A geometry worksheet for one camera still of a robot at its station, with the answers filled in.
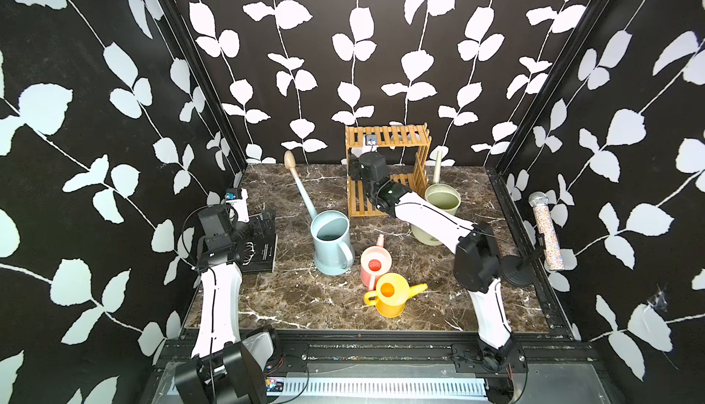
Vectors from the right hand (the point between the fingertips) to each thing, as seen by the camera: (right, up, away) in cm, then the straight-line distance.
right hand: (358, 150), depth 86 cm
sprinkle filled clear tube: (+53, -24, -11) cm, 59 cm away
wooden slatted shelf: (+21, +7, +9) cm, 24 cm away
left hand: (-29, -19, -7) cm, 35 cm away
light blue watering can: (-7, -31, -8) cm, 33 cm away
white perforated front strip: (-15, -64, -16) cm, 68 cm away
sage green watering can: (+28, -15, +4) cm, 32 cm away
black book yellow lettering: (-35, -32, +9) cm, 48 cm away
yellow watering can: (+9, -42, -12) cm, 45 cm away
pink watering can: (+5, -35, -4) cm, 35 cm away
